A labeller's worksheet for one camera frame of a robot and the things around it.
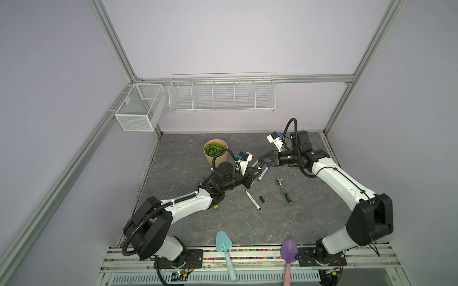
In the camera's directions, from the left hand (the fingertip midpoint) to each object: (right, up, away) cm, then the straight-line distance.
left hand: (260, 171), depth 76 cm
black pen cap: (+3, -16, +15) cm, 22 cm away
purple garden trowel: (+13, -36, 0) cm, 38 cm away
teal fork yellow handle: (-21, -19, +10) cm, 30 cm away
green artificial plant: (-24, +10, +20) cm, 32 cm away
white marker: (-4, +4, -10) cm, 11 cm away
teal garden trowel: (-16, -30, -1) cm, 35 cm away
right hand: (0, +4, +2) cm, 4 cm away
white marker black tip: (+5, -4, +23) cm, 24 cm away
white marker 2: (-3, -15, +15) cm, 22 cm away
